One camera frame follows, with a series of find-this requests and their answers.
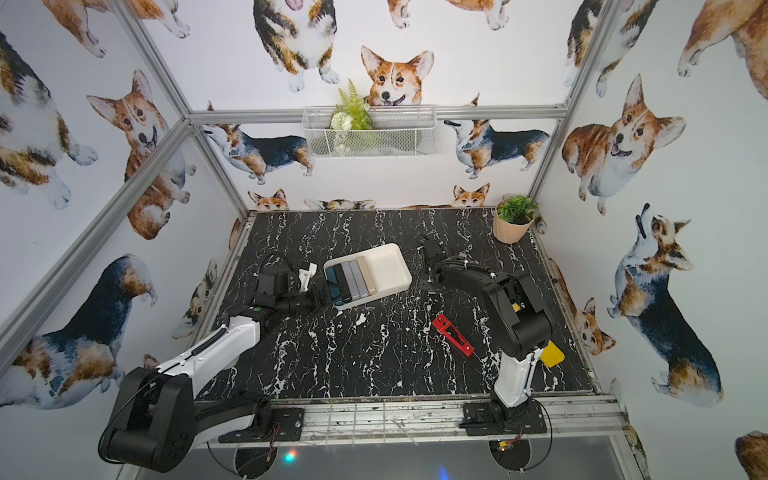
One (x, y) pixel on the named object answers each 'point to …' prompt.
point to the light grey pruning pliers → (351, 280)
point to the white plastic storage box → (387, 267)
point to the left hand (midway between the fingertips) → (344, 292)
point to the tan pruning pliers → (371, 287)
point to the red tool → (447, 327)
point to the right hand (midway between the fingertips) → (428, 279)
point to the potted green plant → (513, 217)
